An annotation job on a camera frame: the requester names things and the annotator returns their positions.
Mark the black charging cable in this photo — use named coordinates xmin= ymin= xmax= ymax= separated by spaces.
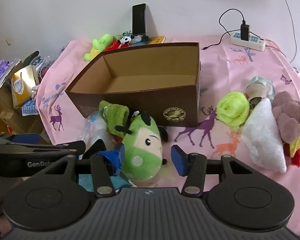
xmin=202 ymin=9 xmax=247 ymax=51

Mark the mauve plush toy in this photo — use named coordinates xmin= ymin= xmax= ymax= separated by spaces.
xmin=272 ymin=91 xmax=300 ymax=143

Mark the white power strip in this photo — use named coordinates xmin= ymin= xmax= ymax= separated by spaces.
xmin=230 ymin=31 xmax=266 ymax=52

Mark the grey wall cable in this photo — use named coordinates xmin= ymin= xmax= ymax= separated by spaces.
xmin=279 ymin=0 xmax=298 ymax=64

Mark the black smartphone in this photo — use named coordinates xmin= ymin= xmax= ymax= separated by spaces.
xmin=132 ymin=3 xmax=147 ymax=35

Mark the white plastic bag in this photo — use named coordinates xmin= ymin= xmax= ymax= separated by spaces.
xmin=79 ymin=111 xmax=123 ymax=159

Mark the purple packet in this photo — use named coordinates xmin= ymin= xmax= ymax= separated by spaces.
xmin=0 ymin=60 xmax=11 ymax=78

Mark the black sock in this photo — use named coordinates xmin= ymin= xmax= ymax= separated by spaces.
xmin=82 ymin=139 xmax=107 ymax=160

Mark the neon yellow fluffy cloth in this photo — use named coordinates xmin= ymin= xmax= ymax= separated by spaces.
xmin=216 ymin=92 xmax=250 ymax=130

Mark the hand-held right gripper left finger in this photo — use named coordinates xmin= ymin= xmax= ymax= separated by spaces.
xmin=44 ymin=145 xmax=127 ymax=198

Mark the teal cloth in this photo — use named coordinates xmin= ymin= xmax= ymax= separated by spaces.
xmin=77 ymin=174 xmax=133 ymax=190

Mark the plain cardboard carton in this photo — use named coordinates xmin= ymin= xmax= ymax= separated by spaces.
xmin=0 ymin=80 xmax=52 ymax=144

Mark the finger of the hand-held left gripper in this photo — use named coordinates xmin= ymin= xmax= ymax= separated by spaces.
xmin=0 ymin=133 xmax=53 ymax=146
xmin=0 ymin=141 xmax=87 ymax=156

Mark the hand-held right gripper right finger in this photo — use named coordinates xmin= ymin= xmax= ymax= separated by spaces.
xmin=170 ymin=144 xmax=253 ymax=197

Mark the pink deer print bedsheet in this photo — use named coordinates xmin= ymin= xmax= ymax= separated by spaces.
xmin=36 ymin=35 xmax=300 ymax=240

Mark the brown cardboard box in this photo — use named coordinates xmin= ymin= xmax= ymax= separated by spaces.
xmin=64 ymin=42 xmax=202 ymax=128

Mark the green cow plush toy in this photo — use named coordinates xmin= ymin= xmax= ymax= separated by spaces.
xmin=115 ymin=110 xmax=168 ymax=182

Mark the yellow and red plush toy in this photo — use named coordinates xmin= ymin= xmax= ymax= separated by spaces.
xmin=282 ymin=125 xmax=300 ymax=167

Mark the dark phone stand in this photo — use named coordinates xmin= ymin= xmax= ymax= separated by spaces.
xmin=132 ymin=31 xmax=150 ymax=42

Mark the black charger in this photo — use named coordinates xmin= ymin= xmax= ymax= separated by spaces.
xmin=240 ymin=20 xmax=250 ymax=42

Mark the white towel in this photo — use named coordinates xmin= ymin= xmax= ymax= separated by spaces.
xmin=241 ymin=97 xmax=287 ymax=173

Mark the golden paper bag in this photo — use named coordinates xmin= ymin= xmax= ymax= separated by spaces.
xmin=10 ymin=65 xmax=40 ymax=109

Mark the green and yellow plush toy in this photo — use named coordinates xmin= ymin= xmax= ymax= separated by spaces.
xmin=84 ymin=34 xmax=113 ymax=61

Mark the green knit sock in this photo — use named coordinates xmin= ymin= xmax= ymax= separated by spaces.
xmin=99 ymin=100 xmax=130 ymax=138

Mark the panda plush toy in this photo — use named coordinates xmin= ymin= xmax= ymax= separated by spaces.
xmin=116 ymin=30 xmax=143 ymax=48

